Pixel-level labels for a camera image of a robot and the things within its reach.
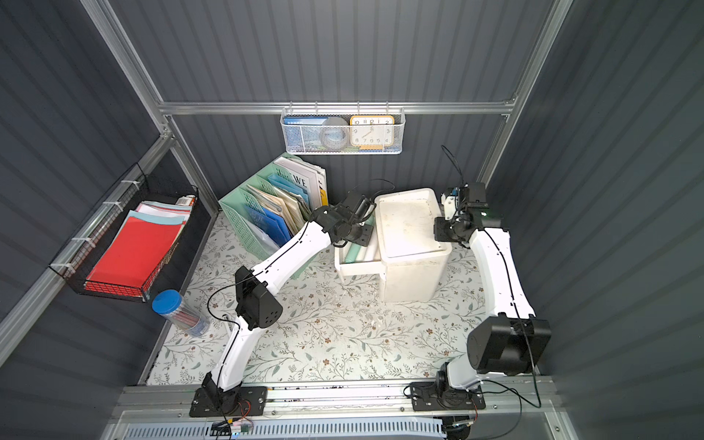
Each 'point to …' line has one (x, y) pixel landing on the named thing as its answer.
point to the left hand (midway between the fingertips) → (363, 232)
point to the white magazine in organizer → (310, 175)
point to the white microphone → (362, 251)
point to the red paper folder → (133, 254)
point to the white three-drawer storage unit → (413, 265)
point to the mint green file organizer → (232, 207)
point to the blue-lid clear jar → (170, 304)
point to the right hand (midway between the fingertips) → (449, 230)
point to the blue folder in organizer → (273, 223)
